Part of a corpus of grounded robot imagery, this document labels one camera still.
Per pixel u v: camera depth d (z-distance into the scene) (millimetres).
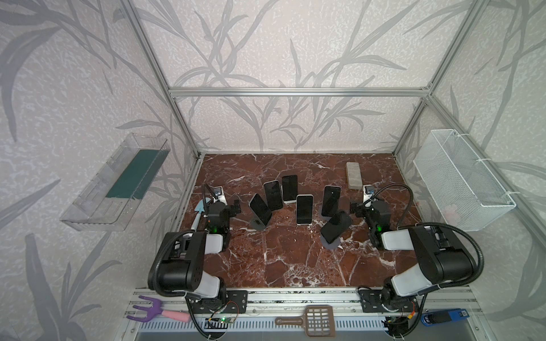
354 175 1079
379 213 703
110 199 645
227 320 703
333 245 830
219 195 787
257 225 914
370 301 732
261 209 813
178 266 433
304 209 887
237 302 726
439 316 705
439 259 450
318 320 707
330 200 958
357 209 847
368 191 806
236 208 862
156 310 718
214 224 709
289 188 956
